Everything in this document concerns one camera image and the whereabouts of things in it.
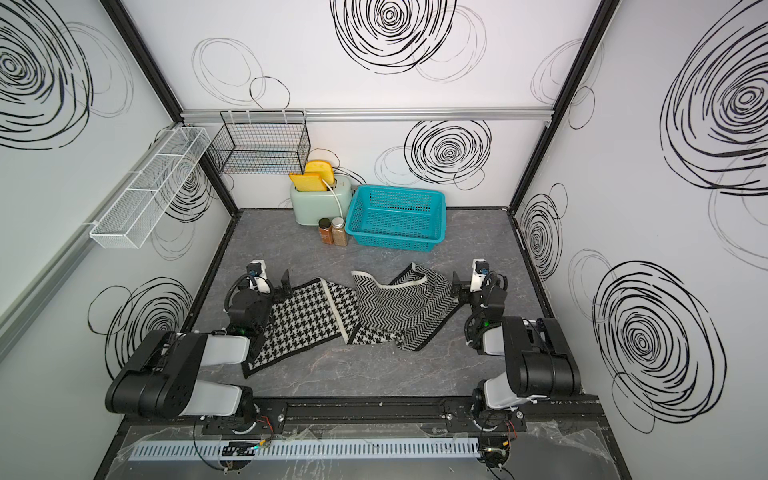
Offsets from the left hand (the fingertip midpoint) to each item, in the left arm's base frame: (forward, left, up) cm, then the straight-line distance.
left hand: (269, 271), depth 89 cm
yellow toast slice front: (+31, -7, +9) cm, 33 cm away
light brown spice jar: (+19, -18, -3) cm, 26 cm away
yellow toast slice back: (+38, -11, +10) cm, 41 cm away
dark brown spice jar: (+20, -13, -4) cm, 25 cm away
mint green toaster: (+28, -7, 0) cm, 29 cm away
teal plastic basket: (+33, -39, -9) cm, 52 cm away
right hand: (+2, -62, 0) cm, 62 cm away
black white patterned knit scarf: (-8, -41, -7) cm, 42 cm away
